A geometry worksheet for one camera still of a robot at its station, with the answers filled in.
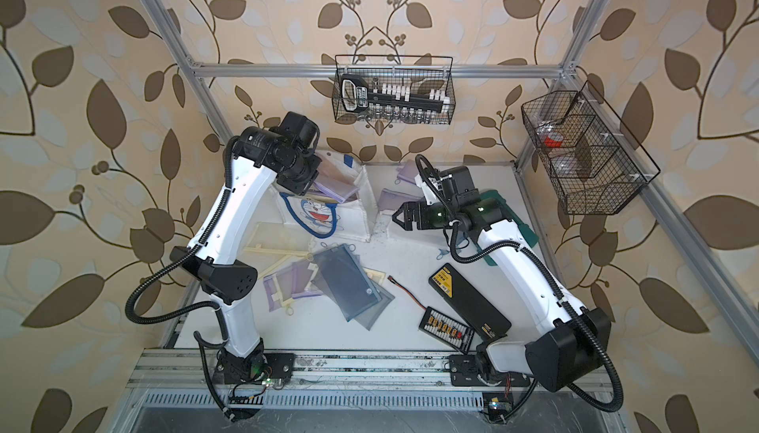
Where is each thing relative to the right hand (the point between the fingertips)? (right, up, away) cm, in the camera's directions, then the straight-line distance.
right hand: (407, 217), depth 76 cm
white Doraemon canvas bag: (-26, 0, +14) cm, 30 cm away
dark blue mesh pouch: (-19, -19, +13) cm, 30 cm away
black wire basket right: (+47, +14, -2) cm, 49 cm away
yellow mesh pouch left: (-39, -10, +24) cm, 47 cm away
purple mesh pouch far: (+3, +15, +47) cm, 50 cm away
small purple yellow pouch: (-37, -23, +12) cm, 45 cm away
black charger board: (+11, -31, +3) cm, 33 cm away
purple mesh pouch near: (-4, +4, +33) cm, 34 cm away
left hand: (-24, +12, 0) cm, 27 cm away
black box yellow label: (+17, -26, +8) cm, 32 cm away
